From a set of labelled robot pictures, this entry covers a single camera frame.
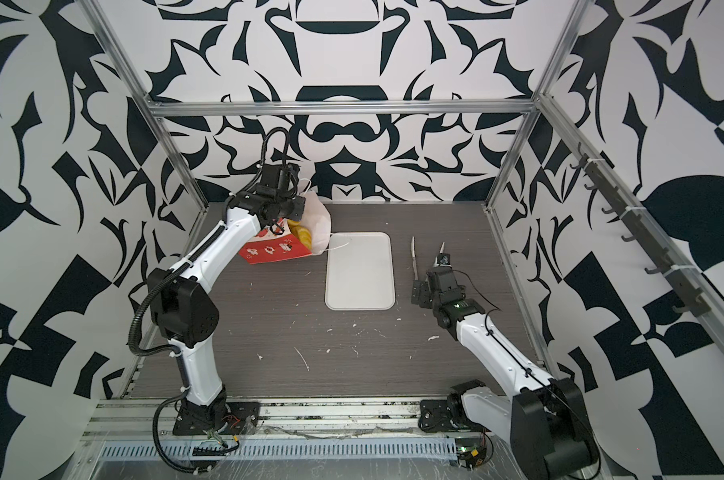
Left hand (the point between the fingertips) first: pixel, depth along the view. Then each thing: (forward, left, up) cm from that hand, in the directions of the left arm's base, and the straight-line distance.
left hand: (294, 195), depth 88 cm
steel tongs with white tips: (-17, -36, -24) cm, 47 cm away
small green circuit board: (-61, -43, -26) cm, 79 cm away
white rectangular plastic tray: (-12, -18, -25) cm, 33 cm away
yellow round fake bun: (-3, 0, -14) cm, 15 cm away
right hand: (-22, -40, -15) cm, 48 cm away
